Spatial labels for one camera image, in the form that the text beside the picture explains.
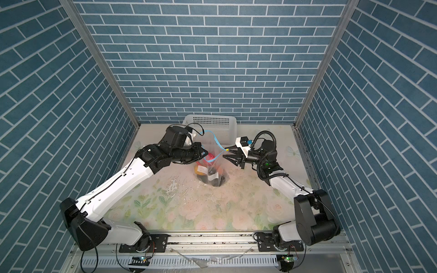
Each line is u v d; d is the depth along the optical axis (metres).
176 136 0.54
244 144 0.65
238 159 0.69
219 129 1.15
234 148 0.74
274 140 0.54
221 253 0.72
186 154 0.61
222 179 0.85
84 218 0.39
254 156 0.69
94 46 0.82
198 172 0.85
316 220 0.43
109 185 0.43
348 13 0.72
